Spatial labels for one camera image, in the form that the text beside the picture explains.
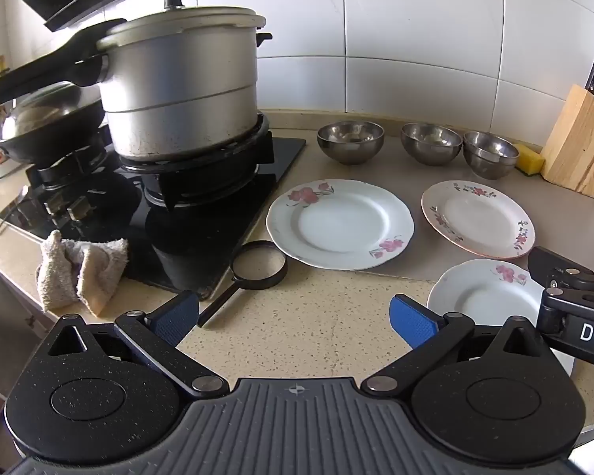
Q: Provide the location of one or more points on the kitchen base cabinet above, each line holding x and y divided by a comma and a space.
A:
5, 316

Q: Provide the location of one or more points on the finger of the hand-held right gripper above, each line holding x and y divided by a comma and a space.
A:
559, 264
584, 298

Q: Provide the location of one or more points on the stove control knob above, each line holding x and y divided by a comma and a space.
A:
54, 204
79, 206

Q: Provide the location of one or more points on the wooden knife block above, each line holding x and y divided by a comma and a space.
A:
576, 143

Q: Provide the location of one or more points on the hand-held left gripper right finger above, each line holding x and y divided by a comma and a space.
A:
411, 322

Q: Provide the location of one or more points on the small white floral plate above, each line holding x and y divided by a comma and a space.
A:
480, 297

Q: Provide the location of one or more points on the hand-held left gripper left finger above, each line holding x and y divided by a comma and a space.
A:
178, 317

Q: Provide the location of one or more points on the large white floral plate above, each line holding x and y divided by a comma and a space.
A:
341, 222

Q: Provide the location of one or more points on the black glass gas stove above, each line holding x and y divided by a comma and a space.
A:
188, 237

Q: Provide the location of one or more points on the metal spoon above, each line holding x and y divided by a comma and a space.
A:
23, 193

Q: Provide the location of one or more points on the pink-rimmed floral plate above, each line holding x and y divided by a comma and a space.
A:
477, 217

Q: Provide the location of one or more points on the black burner pan support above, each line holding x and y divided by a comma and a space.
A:
69, 164
203, 174

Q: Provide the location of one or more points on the beige dish cloth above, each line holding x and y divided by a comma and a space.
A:
84, 267

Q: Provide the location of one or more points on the stainless steel bowl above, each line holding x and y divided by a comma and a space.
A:
490, 171
350, 146
490, 147
431, 148

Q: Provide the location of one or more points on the aluminium pressure cooker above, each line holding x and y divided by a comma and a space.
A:
178, 94

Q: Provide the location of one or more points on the black wok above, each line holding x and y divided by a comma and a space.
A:
39, 152

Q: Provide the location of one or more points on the yellow sponge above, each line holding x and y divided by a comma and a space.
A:
528, 159

